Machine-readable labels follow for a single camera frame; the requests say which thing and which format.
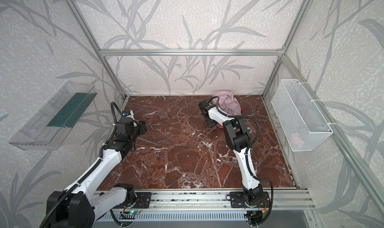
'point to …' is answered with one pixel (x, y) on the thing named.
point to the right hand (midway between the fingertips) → (217, 116)
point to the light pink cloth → (227, 103)
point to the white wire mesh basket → (302, 125)
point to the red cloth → (220, 126)
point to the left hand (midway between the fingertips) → (143, 118)
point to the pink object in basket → (297, 139)
